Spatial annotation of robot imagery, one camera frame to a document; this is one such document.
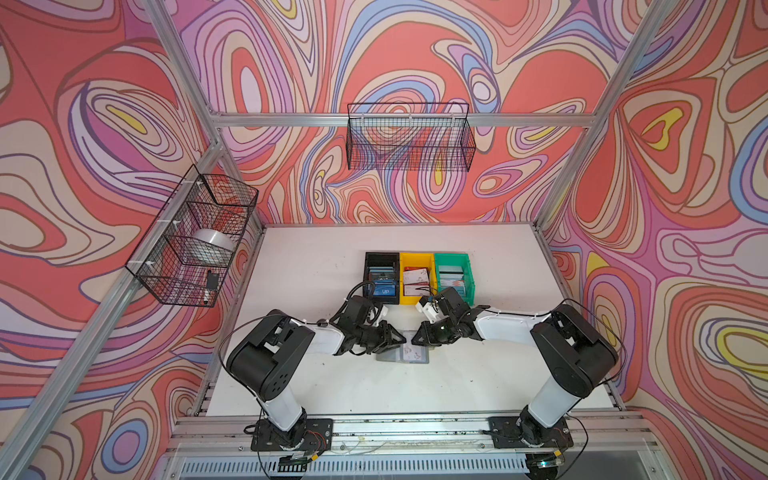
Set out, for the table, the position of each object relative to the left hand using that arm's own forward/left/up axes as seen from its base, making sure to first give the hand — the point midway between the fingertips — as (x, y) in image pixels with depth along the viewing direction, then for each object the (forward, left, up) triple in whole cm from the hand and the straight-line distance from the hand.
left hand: (406, 342), depth 85 cm
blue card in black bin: (+19, +7, -1) cm, 20 cm away
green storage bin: (+28, -19, -3) cm, 34 cm away
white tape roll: (+12, +48, +29) cm, 57 cm away
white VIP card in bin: (+24, -5, -1) cm, 25 cm away
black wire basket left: (+6, +57, +30) cm, 65 cm away
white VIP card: (-2, -1, -3) cm, 4 cm away
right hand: (0, -3, -4) cm, 5 cm away
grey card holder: (-3, +3, -3) cm, 5 cm away
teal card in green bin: (+19, -19, -2) cm, 27 cm away
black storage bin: (+26, +8, 0) cm, 27 cm away
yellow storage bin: (+28, -1, +4) cm, 28 cm away
